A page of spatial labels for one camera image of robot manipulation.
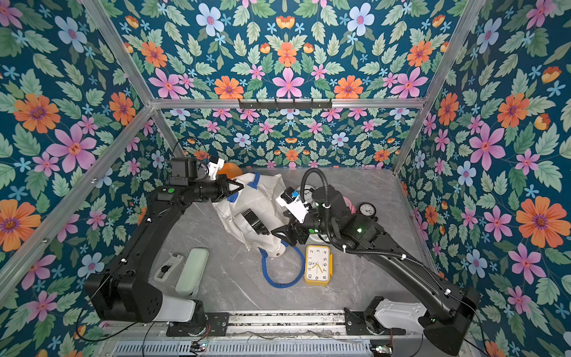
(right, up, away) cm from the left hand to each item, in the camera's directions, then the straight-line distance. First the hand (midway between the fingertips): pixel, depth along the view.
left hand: (243, 184), depth 74 cm
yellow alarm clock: (+26, -31, +10) cm, 42 cm away
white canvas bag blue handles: (+6, -3, +3) cm, 7 cm away
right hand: (+15, -9, -10) cm, 20 cm away
